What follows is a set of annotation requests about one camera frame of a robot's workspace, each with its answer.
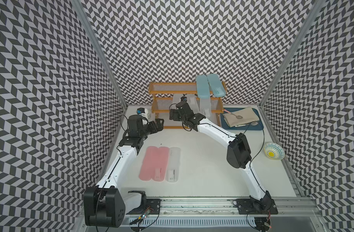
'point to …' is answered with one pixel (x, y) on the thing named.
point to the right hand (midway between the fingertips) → (176, 113)
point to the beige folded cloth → (248, 113)
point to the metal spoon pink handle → (237, 116)
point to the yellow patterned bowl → (273, 151)
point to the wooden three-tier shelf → (161, 100)
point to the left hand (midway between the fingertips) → (157, 122)
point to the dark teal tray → (259, 126)
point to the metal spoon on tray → (252, 123)
